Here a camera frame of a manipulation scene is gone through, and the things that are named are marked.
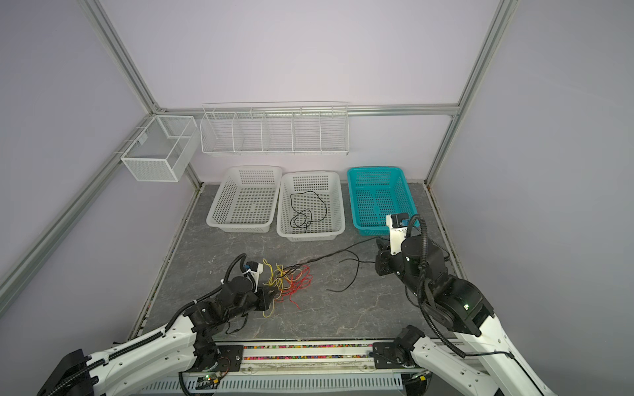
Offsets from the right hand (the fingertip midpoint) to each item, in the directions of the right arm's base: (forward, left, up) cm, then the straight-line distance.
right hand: (379, 242), depth 64 cm
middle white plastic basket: (+38, +22, -31) cm, 54 cm away
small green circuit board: (-28, +50, -33) cm, 66 cm away
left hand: (-4, +31, -25) cm, 40 cm away
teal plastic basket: (+46, -9, -31) cm, 56 cm away
